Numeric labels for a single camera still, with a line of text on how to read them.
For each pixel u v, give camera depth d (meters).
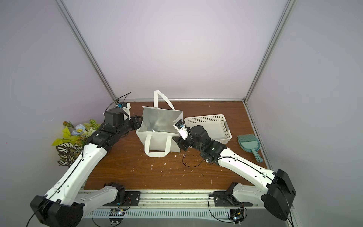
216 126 1.02
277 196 0.38
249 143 0.93
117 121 0.55
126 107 0.66
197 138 0.55
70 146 0.67
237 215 0.70
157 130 1.01
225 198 0.72
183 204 0.73
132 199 0.73
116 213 0.72
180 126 0.61
